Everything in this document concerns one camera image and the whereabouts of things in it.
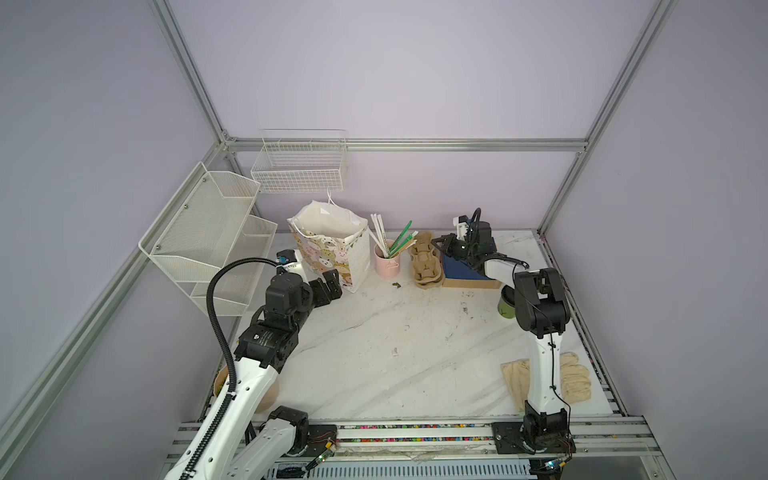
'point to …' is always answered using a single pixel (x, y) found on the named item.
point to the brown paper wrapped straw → (405, 246)
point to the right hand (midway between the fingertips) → (431, 240)
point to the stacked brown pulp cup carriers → (427, 266)
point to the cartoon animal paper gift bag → (333, 237)
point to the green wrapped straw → (398, 245)
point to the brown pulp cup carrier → (423, 237)
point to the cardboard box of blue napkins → (460, 274)
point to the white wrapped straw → (379, 237)
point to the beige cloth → (576, 382)
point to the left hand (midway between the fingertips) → (320, 278)
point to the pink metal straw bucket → (387, 264)
